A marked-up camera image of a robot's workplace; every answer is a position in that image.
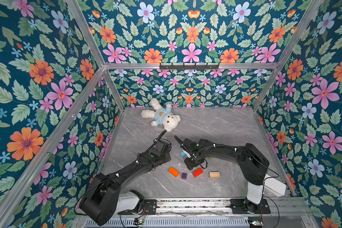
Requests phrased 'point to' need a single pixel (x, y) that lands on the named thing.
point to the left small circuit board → (140, 221)
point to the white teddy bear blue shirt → (163, 116)
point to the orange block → (174, 172)
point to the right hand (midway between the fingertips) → (192, 162)
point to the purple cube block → (184, 175)
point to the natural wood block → (214, 175)
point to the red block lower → (197, 173)
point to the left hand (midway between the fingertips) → (170, 155)
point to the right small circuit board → (255, 222)
